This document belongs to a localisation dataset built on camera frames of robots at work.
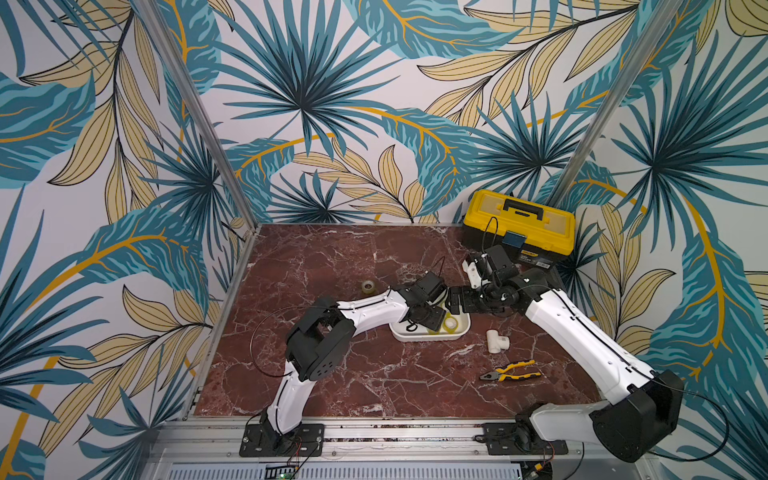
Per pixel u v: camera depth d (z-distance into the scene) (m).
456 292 0.71
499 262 0.60
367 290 1.00
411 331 0.76
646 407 0.38
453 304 0.70
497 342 0.87
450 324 0.93
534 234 0.98
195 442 0.75
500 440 0.73
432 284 0.73
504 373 0.84
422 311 0.78
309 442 0.73
